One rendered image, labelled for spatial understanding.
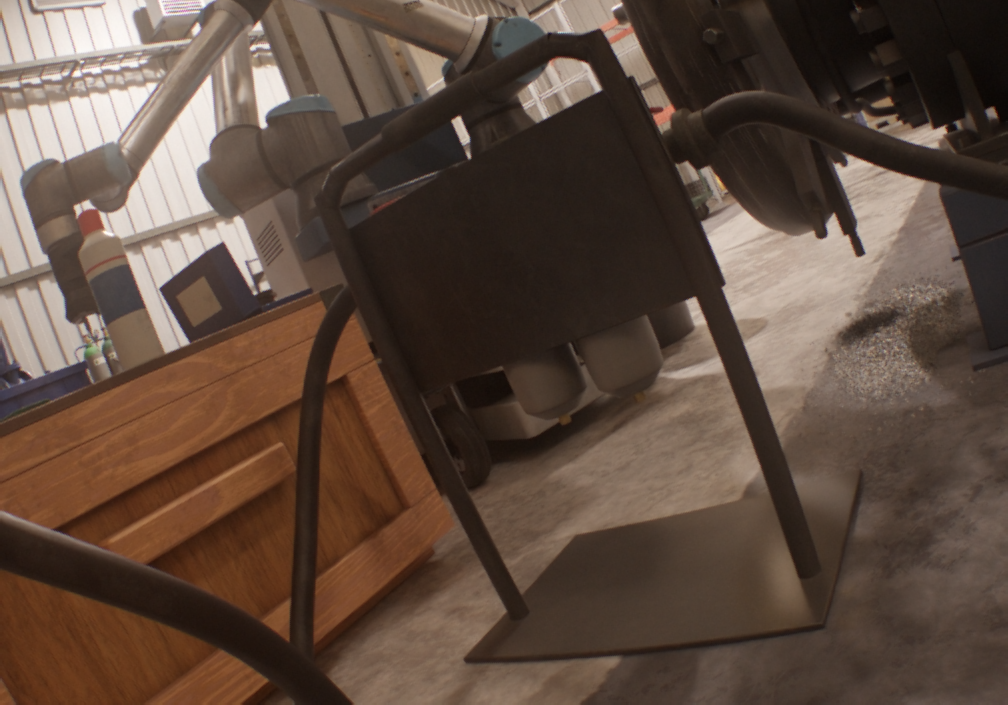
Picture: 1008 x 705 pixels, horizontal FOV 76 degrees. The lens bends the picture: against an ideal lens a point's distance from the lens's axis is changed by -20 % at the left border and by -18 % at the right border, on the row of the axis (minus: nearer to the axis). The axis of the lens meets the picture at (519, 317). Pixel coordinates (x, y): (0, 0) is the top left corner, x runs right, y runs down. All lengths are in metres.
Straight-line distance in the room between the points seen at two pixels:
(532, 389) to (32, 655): 0.63
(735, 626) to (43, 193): 1.32
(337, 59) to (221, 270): 1.01
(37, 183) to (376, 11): 0.79
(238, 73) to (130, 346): 1.04
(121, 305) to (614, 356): 0.63
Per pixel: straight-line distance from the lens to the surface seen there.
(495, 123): 1.83
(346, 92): 1.97
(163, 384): 0.98
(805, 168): 1.24
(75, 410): 0.92
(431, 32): 1.70
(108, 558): 0.45
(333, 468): 1.13
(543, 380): 0.80
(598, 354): 0.75
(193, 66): 1.72
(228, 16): 1.78
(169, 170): 10.55
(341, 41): 2.03
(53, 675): 0.91
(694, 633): 0.75
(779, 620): 0.72
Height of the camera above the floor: 0.40
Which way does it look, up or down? 4 degrees down
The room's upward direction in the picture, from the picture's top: 24 degrees counter-clockwise
